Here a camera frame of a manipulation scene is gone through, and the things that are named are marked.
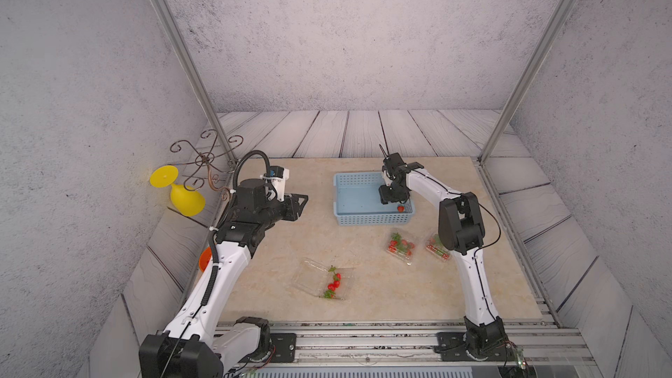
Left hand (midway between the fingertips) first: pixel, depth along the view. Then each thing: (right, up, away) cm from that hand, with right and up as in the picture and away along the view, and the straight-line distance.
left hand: (306, 197), depth 77 cm
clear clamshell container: (+1, -27, +10) cm, 29 cm away
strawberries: (+7, -30, +5) cm, 31 cm away
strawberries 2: (+30, -18, +15) cm, 38 cm away
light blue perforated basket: (+16, -4, +28) cm, 33 cm away
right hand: (+29, -2, +28) cm, 40 cm away
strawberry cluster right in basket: (+33, -6, +26) cm, 42 cm away
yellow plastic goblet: (-36, -1, +2) cm, 36 cm away
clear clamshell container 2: (+33, -16, +20) cm, 42 cm away
